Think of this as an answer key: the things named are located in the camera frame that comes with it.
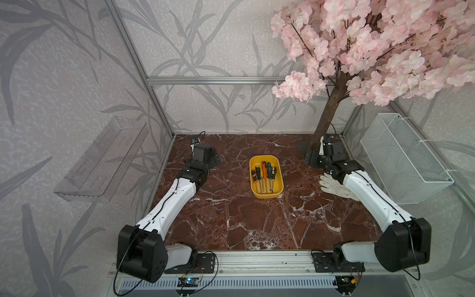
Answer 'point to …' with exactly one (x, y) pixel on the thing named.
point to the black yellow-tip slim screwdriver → (258, 176)
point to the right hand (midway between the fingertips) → (312, 155)
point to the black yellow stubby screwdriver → (273, 176)
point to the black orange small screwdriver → (254, 176)
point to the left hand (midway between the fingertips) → (206, 154)
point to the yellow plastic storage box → (275, 161)
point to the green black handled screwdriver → (269, 171)
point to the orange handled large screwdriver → (265, 174)
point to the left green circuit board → (188, 282)
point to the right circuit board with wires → (346, 284)
